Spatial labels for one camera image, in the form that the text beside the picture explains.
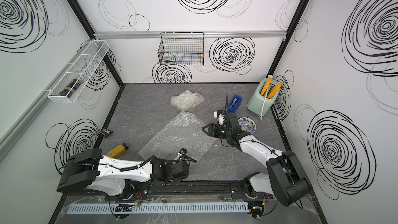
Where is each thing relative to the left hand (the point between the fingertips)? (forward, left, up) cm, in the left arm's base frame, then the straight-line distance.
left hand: (183, 172), depth 80 cm
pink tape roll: (+44, -31, +7) cm, 54 cm away
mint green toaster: (+37, -41, +13) cm, 57 cm away
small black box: (+20, +48, +2) cm, 52 cm away
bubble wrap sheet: (+23, +1, +1) cm, 24 cm away
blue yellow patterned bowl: (+28, -38, +3) cm, 47 cm away
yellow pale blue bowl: (+44, +2, +5) cm, 45 cm away
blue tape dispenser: (+41, -31, +6) cm, 52 cm away
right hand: (+19, -11, +11) cm, 25 cm away
